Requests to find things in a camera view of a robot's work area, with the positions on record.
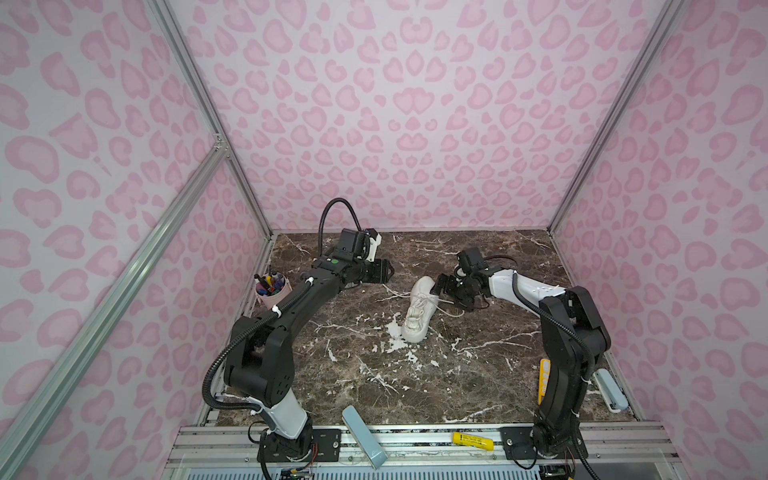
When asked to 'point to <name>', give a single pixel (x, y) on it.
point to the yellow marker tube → (473, 441)
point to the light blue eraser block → (362, 433)
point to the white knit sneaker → (421, 310)
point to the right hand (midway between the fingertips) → (442, 293)
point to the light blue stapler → (614, 399)
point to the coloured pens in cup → (269, 284)
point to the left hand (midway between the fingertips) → (388, 265)
